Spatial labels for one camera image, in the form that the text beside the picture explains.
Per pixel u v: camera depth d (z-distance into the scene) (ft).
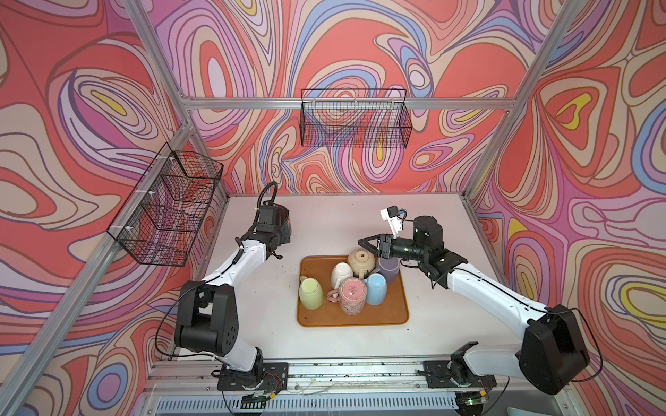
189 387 2.36
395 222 2.28
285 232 2.69
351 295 2.54
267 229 2.26
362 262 2.90
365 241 2.43
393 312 2.82
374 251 2.30
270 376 2.37
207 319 1.45
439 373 2.41
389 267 2.82
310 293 2.61
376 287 2.63
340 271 2.78
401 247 2.20
